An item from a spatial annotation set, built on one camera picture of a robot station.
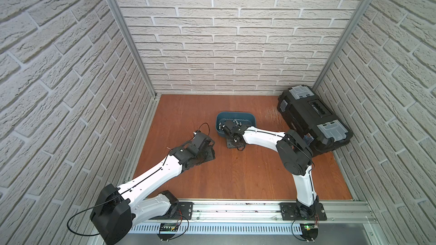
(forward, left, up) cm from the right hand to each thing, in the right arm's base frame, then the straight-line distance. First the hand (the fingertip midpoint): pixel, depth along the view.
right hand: (234, 142), depth 96 cm
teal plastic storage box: (+16, -10, +1) cm, 19 cm away
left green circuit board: (-40, +33, -2) cm, 52 cm away
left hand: (-10, +11, +11) cm, 18 cm away
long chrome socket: (+13, -3, +2) cm, 13 cm away
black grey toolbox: (+8, -40, +15) cm, 43 cm away
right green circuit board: (-44, -28, -1) cm, 52 cm away
